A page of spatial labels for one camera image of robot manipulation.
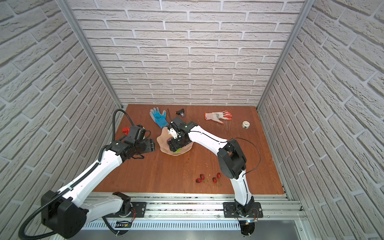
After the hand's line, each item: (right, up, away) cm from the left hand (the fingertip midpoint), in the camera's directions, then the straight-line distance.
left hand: (150, 143), depth 81 cm
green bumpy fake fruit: (+16, -4, -3) cm, 17 cm away
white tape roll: (+62, +10, +25) cm, 68 cm away
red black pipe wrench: (-25, +6, +22) cm, 34 cm away
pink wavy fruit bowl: (+5, -4, +13) cm, 15 cm away
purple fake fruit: (+8, 0, +16) cm, 17 cm away
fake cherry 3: (+36, -21, +1) cm, 42 cm away
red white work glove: (+42, +16, +32) cm, 55 cm away
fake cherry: (+27, -22, +2) cm, 35 cm away
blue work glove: (-3, +14, +29) cm, 33 cm away
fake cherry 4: (+39, -19, +2) cm, 43 cm away
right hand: (+14, -2, +6) cm, 15 cm away
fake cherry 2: (+29, -20, +3) cm, 35 cm away
